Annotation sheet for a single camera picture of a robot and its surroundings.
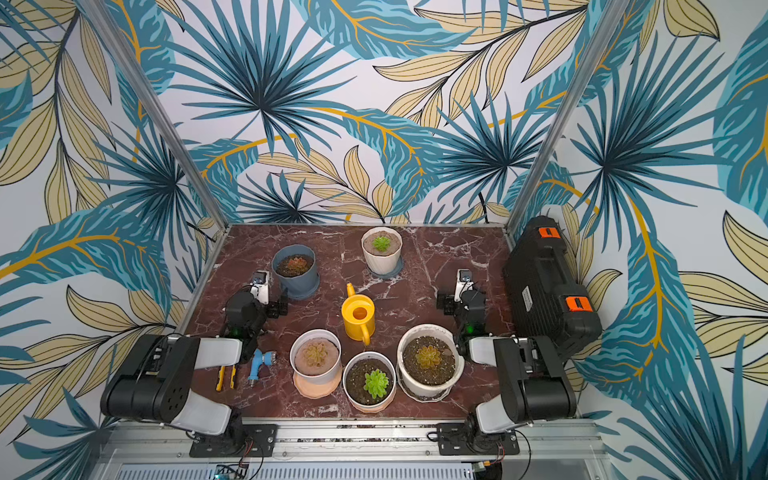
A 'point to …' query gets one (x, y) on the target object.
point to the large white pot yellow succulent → (428, 364)
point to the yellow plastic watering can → (358, 313)
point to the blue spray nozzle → (260, 358)
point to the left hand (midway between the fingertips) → (271, 289)
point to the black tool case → (544, 293)
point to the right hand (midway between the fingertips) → (460, 285)
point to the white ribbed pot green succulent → (382, 247)
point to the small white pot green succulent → (369, 381)
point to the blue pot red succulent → (296, 267)
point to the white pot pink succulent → (316, 363)
